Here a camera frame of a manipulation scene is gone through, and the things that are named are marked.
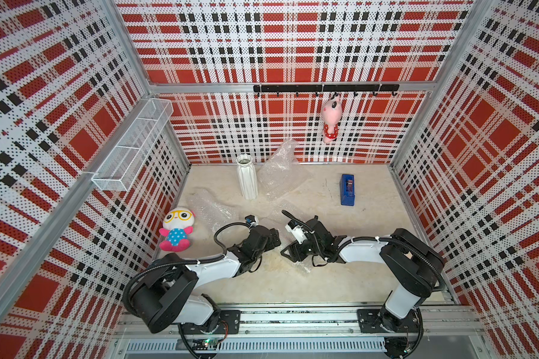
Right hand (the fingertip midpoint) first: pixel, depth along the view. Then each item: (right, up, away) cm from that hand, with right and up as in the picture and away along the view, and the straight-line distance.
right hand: (290, 249), depth 88 cm
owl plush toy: (-47, +9, +5) cm, 48 cm away
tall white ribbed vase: (-18, +30, +7) cm, 35 cm away
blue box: (+28, +23, +16) cm, 40 cm away
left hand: (-7, +5, +3) cm, 9 cm away
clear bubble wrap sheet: (+6, -3, -7) cm, 10 cm away
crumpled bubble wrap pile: (-4, +31, +27) cm, 42 cm away
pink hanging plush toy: (+17, +56, +3) cm, 59 cm away
